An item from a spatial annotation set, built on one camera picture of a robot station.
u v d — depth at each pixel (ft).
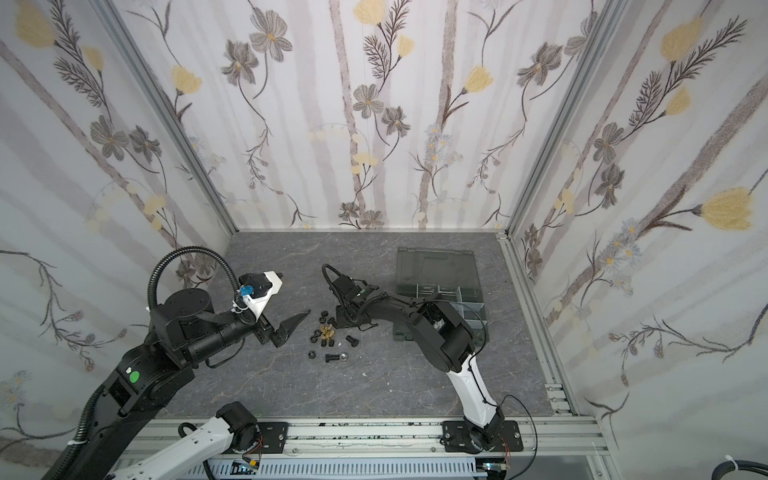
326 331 3.05
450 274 4.77
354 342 2.96
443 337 1.74
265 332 1.69
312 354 2.90
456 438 2.41
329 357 2.88
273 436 2.40
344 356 2.89
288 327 1.70
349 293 2.50
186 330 1.34
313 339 2.99
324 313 3.21
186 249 1.34
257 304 1.53
